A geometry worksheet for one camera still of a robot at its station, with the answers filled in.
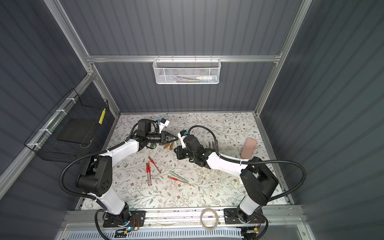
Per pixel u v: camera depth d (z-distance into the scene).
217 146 1.02
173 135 0.82
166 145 1.02
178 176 0.87
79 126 0.74
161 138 0.77
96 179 0.47
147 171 0.89
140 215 0.75
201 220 0.72
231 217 0.74
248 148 0.97
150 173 0.89
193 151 0.65
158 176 0.88
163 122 0.82
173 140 0.82
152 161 0.94
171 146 1.02
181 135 0.76
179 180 0.86
